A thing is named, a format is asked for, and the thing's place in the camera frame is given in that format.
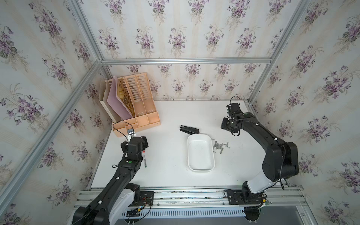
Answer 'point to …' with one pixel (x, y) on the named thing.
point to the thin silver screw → (219, 146)
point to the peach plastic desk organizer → (135, 91)
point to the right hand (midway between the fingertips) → (225, 127)
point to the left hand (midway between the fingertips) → (136, 139)
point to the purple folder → (119, 108)
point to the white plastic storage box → (200, 154)
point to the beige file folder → (103, 93)
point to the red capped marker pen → (145, 162)
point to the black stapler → (189, 130)
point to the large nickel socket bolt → (221, 150)
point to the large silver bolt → (215, 143)
